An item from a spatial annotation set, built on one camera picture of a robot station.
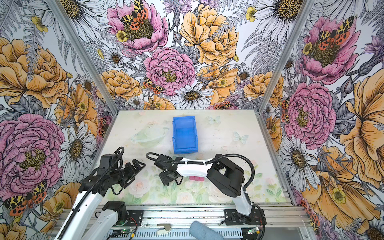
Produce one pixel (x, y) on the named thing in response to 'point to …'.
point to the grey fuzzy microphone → (201, 231)
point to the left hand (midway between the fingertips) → (140, 175)
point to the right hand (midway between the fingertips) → (169, 181)
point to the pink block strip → (199, 178)
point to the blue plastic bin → (184, 135)
